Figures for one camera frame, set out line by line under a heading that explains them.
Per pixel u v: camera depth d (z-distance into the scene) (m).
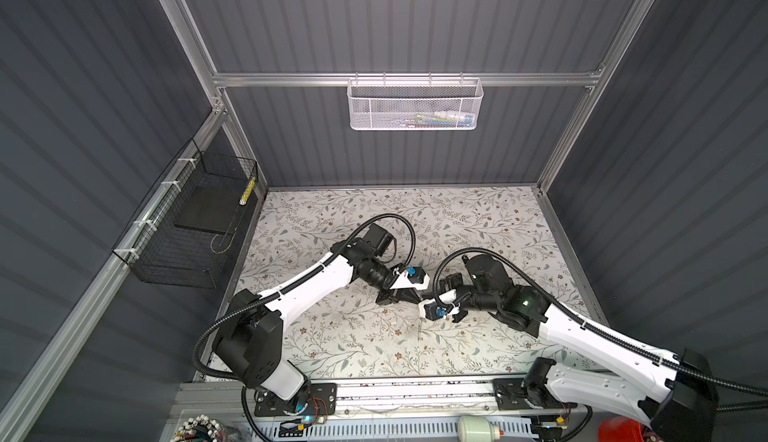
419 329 0.83
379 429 0.71
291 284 0.49
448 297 0.63
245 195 0.81
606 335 0.46
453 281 0.67
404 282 0.64
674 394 0.40
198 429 0.56
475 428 0.63
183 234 0.72
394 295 0.67
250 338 0.43
